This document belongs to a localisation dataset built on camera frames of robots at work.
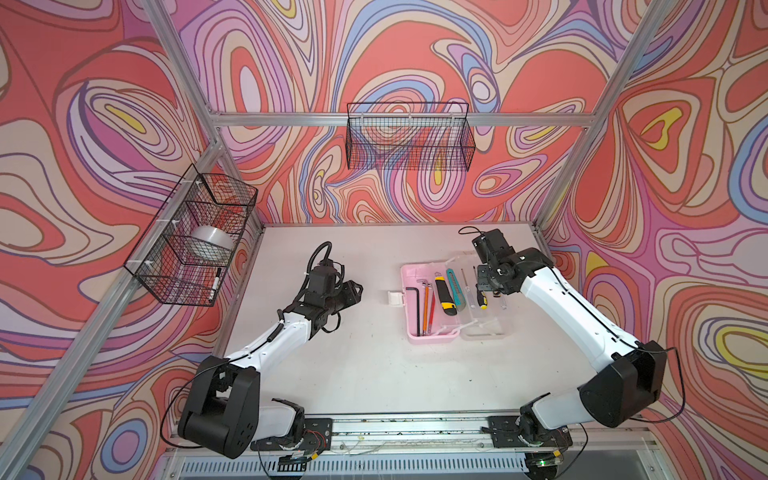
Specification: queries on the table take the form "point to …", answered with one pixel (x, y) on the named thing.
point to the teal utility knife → (459, 297)
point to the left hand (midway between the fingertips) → (362, 287)
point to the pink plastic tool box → (471, 324)
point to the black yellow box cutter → (447, 303)
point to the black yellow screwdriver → (481, 298)
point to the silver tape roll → (215, 235)
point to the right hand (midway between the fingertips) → (498, 285)
